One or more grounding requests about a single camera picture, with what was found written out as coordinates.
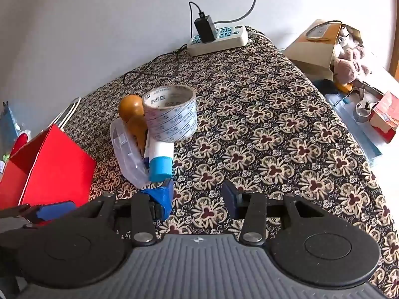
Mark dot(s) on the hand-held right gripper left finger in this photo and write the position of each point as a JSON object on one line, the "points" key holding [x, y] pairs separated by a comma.
{"points": [[163, 201]]}

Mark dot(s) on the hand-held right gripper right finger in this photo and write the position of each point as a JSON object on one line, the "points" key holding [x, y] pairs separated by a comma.
{"points": [[230, 202]]}

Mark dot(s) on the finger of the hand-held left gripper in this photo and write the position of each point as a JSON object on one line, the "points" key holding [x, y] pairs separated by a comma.
{"points": [[54, 210]]}

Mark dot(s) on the white tube with blue cap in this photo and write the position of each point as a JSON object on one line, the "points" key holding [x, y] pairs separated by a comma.
{"points": [[160, 165]]}

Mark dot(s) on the red cardboard box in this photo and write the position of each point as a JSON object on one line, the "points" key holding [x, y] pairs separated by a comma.
{"points": [[56, 168]]}

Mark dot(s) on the clear plastic box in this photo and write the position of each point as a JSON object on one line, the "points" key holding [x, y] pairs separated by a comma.
{"points": [[124, 158]]}

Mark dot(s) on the printed clear tape roll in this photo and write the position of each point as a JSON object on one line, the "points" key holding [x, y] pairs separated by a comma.
{"points": [[174, 121]]}

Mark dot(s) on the brown gourd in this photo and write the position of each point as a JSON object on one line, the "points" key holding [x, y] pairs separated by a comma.
{"points": [[131, 107]]}

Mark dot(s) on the red oval case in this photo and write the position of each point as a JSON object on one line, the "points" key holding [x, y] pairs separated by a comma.
{"points": [[19, 141]]}

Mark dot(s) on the floral patterned cloth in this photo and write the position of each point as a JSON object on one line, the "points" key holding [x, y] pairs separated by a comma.
{"points": [[265, 130]]}

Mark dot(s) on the blue plastic bag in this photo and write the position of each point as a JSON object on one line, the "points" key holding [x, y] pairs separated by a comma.
{"points": [[7, 127]]}

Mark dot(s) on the blue plastic packet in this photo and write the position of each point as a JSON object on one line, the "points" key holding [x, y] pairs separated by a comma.
{"points": [[358, 137]]}

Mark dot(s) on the silver metal clip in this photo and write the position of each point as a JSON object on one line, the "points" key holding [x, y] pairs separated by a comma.
{"points": [[363, 112]]}

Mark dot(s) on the white power strip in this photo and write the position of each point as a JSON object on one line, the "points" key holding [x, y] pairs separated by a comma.
{"points": [[230, 39]]}

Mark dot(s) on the brown paper bag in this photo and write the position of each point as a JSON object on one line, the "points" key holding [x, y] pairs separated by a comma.
{"points": [[311, 49]]}

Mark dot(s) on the black charger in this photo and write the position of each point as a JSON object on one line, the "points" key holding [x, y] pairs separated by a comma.
{"points": [[204, 29]]}

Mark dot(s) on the small red box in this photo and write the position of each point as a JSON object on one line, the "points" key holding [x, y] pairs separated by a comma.
{"points": [[386, 115]]}

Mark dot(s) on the pinkish plush toy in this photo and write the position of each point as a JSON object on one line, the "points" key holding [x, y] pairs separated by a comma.
{"points": [[349, 65]]}

